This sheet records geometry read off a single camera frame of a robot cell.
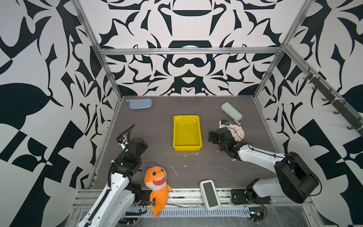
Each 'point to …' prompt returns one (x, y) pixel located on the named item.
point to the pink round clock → (237, 132)
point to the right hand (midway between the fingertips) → (215, 132)
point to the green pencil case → (232, 112)
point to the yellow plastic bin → (186, 133)
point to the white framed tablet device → (210, 195)
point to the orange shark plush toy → (155, 179)
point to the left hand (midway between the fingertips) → (134, 142)
